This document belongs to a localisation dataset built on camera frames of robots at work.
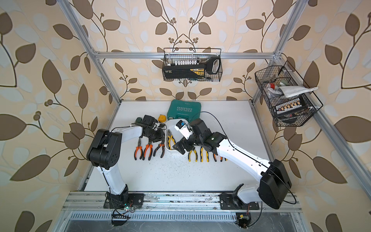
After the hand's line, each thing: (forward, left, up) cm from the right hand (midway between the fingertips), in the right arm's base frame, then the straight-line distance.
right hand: (179, 139), depth 78 cm
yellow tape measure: (+28, +15, -16) cm, 36 cm away
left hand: (+12, +11, -15) cm, 22 cm away
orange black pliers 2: (+5, +28, -17) cm, 33 cm away
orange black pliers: (+1, +12, -17) cm, 21 cm away
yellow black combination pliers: (-1, -12, -18) cm, 22 cm away
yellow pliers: (-5, -28, -18) cm, 33 cm away
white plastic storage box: (+21, +8, -14) cm, 26 cm away
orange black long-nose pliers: (-4, -21, -18) cm, 27 cm away
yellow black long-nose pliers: (-2, -5, -17) cm, 18 cm away
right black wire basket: (+32, -56, +14) cm, 66 cm away
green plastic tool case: (+33, -1, -12) cm, 36 cm away
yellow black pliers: (+12, +8, -17) cm, 22 cm away
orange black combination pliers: (+7, +22, -17) cm, 29 cm away
